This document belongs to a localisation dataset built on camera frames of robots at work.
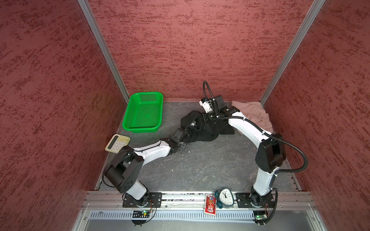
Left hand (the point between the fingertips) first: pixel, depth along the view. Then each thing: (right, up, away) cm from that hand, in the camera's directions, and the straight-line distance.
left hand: (178, 144), depth 92 cm
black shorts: (+15, +9, -1) cm, 17 cm away
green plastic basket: (-30, +21, +22) cm, 43 cm away
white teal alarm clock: (+26, -24, -20) cm, 40 cm away
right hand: (+14, +16, -4) cm, 22 cm away
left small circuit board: (-17, -31, -21) cm, 41 cm away
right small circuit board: (+43, -32, -21) cm, 58 cm away
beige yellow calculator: (-42, +1, +3) cm, 42 cm away
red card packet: (+18, -26, -20) cm, 38 cm away
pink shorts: (+58, +22, +18) cm, 65 cm away
